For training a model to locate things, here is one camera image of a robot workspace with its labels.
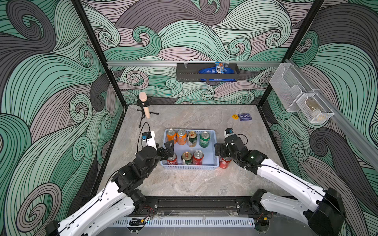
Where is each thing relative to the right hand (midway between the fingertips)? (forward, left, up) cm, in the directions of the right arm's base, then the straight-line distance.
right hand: (224, 145), depth 81 cm
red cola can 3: (-8, 0, -7) cm, 11 cm away
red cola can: (-7, +29, -4) cm, 30 cm away
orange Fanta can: (+9, +24, -5) cm, 26 cm away
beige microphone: (+26, +47, +13) cm, 55 cm away
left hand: (-4, +31, +11) cm, 33 cm away
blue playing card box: (+31, -24, -13) cm, 41 cm away
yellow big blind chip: (+34, -18, -15) cm, 41 cm away
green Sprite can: (+8, +10, -5) cm, 13 cm away
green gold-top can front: (-6, +21, -4) cm, 22 cm away
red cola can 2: (-5, +15, -4) cm, 16 cm away
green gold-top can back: (+7, +18, -5) cm, 20 cm away
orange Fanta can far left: (+10, +30, -4) cm, 32 cm away
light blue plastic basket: (-4, +7, -11) cm, 13 cm away
